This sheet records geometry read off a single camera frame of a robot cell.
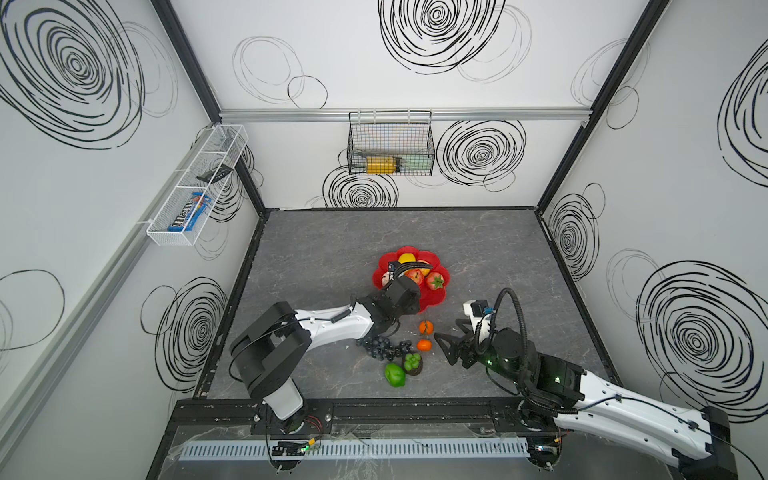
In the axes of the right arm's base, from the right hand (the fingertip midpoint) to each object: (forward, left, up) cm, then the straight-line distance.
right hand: (445, 330), depth 72 cm
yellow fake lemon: (+30, +8, -11) cm, 33 cm away
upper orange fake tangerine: (+6, +3, -13) cm, 15 cm away
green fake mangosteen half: (-5, +8, -10) cm, 14 cm away
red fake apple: (+22, +6, -9) cm, 25 cm away
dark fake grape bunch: (0, +16, -11) cm, 19 cm away
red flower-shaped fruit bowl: (+21, 0, -11) cm, 23 cm away
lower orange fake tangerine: (+1, +4, -13) cm, 14 cm away
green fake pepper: (-7, +12, -13) cm, 19 cm away
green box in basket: (+43, +6, +18) cm, 47 cm away
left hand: (+14, +6, -8) cm, 17 cm away
